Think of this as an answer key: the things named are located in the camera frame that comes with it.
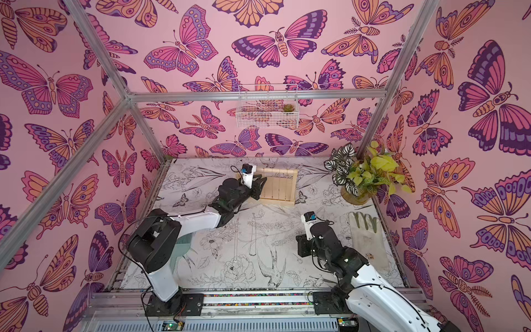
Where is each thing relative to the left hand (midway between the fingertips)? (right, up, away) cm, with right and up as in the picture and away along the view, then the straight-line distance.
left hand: (266, 176), depth 86 cm
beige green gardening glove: (+43, -28, +1) cm, 51 cm away
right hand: (+12, -23, -8) cm, 27 cm away
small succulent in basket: (+10, +31, +7) cm, 33 cm away
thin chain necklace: (-7, -26, +4) cm, 27 cm away
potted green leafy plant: (+37, -2, -5) cm, 37 cm away
